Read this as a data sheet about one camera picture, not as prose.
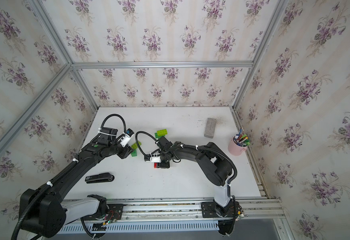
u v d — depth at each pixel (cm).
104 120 65
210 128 104
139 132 73
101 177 81
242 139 90
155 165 84
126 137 73
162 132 91
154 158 78
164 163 79
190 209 75
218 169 48
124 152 73
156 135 91
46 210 38
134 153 93
